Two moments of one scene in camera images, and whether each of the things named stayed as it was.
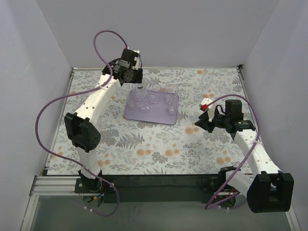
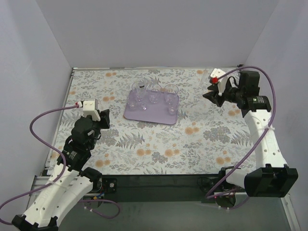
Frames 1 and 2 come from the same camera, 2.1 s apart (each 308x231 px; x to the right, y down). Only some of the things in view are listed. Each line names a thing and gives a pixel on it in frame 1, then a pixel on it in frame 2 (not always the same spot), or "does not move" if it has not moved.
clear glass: (171, 95) does not move
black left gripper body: (136, 76) → (103, 119)
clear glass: (172, 107) does not move
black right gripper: (209, 121) → (222, 96)
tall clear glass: (206, 78) does not move
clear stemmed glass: (141, 88) does not move
